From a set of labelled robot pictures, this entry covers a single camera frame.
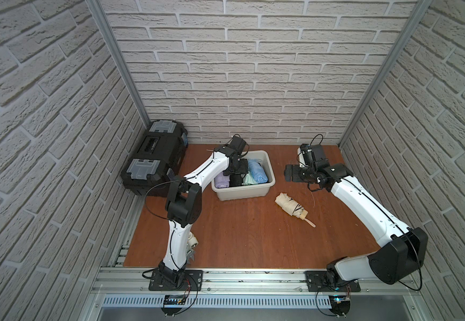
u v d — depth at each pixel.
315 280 0.74
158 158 0.90
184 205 0.54
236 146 0.76
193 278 0.75
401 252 0.40
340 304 0.70
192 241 0.81
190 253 0.81
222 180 0.87
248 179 0.90
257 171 0.92
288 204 0.91
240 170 0.85
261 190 0.88
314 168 0.60
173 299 0.73
